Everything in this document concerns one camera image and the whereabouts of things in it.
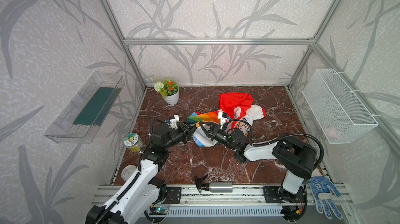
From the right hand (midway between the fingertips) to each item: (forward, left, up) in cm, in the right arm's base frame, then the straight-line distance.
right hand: (199, 120), depth 72 cm
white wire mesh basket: (-4, -59, +9) cm, 60 cm away
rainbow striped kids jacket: (+22, -23, -19) cm, 36 cm away
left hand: (0, -1, 0) cm, 1 cm away
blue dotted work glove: (-24, -59, -24) cm, 69 cm away
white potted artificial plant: (+30, +22, -11) cm, 38 cm away
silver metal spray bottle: (-24, -6, -22) cm, 33 cm away
